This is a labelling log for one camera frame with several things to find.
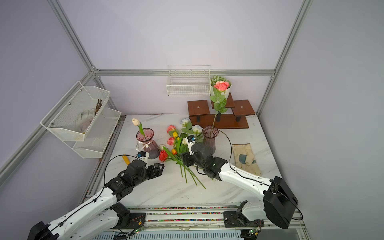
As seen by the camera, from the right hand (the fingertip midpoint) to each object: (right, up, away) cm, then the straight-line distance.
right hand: (186, 154), depth 81 cm
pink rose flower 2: (-13, +15, +26) cm, 33 cm away
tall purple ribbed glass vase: (+13, +11, +7) cm, 19 cm away
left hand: (-16, -8, +1) cm, 18 cm away
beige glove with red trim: (+37, -6, +14) cm, 40 cm away
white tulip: (0, +8, -11) cm, 14 cm away
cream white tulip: (-26, +17, -6) cm, 32 cm away
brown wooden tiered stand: (+36, +23, +35) cm, 55 cm away
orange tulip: (-9, -1, +14) cm, 17 cm away
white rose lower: (+6, +14, +24) cm, 28 cm away
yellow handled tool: (-40, -6, +14) cm, 43 cm away
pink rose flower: (-12, +6, +20) cm, 24 cm away
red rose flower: (-16, -3, +12) cm, 20 cm away
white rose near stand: (-4, +20, +29) cm, 36 cm away
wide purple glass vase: (-22, +4, +4) cm, 23 cm away
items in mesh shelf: (-55, +20, -2) cm, 58 cm away
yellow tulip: (-10, +10, +22) cm, 26 cm away
